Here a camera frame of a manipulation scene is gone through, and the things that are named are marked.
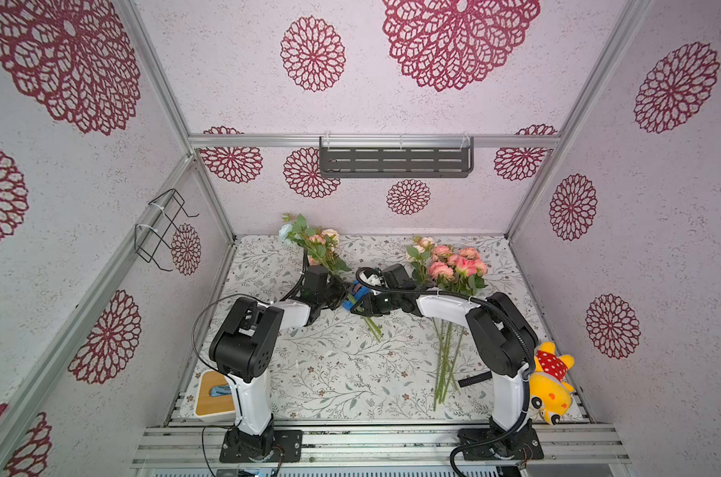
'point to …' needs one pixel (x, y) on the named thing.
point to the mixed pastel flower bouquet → (321, 244)
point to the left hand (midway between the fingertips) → (356, 283)
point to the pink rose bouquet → (444, 266)
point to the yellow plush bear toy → (551, 391)
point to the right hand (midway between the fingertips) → (352, 307)
